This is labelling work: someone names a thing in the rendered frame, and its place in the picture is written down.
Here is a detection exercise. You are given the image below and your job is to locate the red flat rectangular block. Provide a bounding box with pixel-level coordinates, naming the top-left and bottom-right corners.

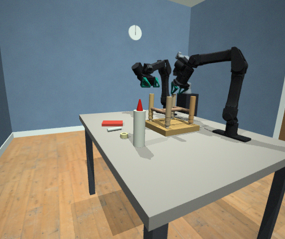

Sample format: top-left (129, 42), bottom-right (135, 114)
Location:
top-left (102, 120), bottom-right (123, 126)

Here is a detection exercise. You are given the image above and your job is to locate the yellow flat stool seat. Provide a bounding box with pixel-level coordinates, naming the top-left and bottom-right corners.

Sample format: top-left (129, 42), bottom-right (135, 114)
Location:
top-left (145, 118), bottom-right (200, 136)

